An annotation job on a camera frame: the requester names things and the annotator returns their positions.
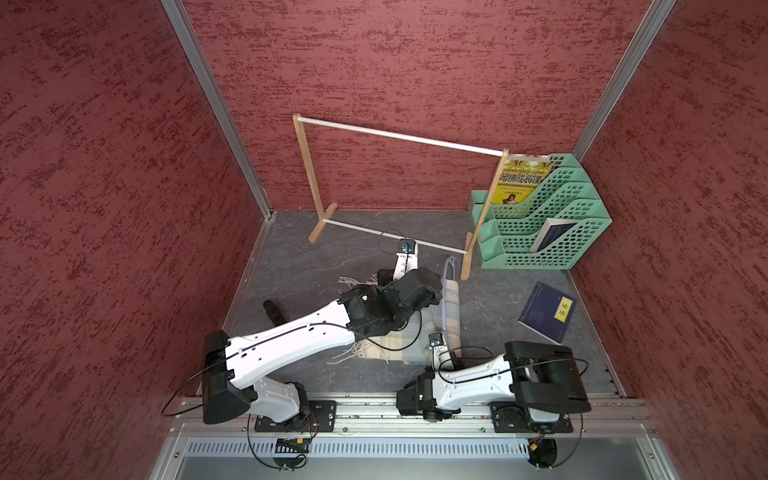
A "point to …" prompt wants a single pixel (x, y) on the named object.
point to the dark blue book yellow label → (549, 312)
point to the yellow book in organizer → (519, 176)
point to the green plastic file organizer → (567, 191)
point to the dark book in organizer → (551, 229)
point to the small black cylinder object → (273, 313)
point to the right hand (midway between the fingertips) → (452, 362)
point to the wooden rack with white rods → (416, 189)
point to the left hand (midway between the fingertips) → (415, 280)
